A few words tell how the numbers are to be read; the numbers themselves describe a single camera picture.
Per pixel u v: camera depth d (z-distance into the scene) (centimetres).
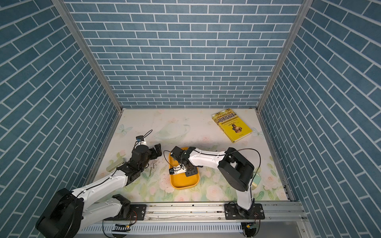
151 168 89
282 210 76
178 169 76
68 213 40
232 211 74
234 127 105
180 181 82
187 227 77
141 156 65
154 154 79
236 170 48
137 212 73
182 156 63
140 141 74
